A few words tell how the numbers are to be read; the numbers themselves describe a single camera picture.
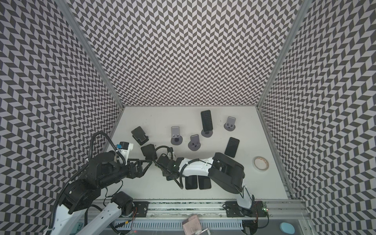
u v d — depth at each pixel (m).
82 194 0.42
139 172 0.56
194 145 0.91
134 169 0.56
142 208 0.72
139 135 0.94
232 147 0.94
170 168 0.65
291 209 0.76
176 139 0.99
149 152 0.95
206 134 1.03
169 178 0.83
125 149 0.58
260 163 0.89
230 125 1.01
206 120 0.94
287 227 0.68
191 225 0.65
